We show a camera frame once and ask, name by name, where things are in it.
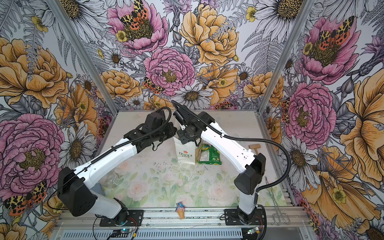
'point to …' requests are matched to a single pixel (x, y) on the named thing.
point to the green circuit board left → (125, 230)
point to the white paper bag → (185, 152)
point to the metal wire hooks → (276, 217)
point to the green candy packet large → (209, 154)
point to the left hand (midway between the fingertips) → (177, 133)
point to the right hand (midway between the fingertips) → (187, 140)
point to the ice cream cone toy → (180, 209)
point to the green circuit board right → (255, 230)
